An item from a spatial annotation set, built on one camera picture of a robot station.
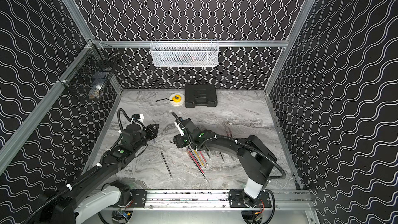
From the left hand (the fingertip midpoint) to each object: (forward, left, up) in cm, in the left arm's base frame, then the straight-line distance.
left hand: (158, 122), depth 81 cm
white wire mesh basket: (+69, -4, -2) cm, 70 cm away
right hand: (-2, -10, -10) cm, 14 cm away
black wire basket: (+25, +47, +8) cm, 54 cm away
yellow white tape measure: (+31, -2, -16) cm, 36 cm away
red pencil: (-13, -21, -18) cm, 31 cm away
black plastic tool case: (+35, -20, -14) cm, 42 cm away
